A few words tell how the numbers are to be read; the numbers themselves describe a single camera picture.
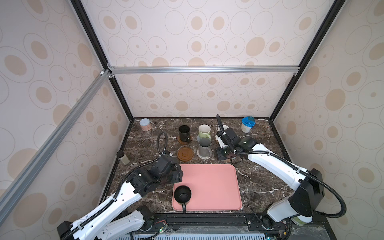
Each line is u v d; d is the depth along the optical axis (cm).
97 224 40
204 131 102
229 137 61
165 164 52
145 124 109
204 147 90
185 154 99
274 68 94
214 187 84
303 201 41
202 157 97
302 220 70
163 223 73
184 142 105
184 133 100
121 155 88
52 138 55
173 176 64
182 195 81
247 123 105
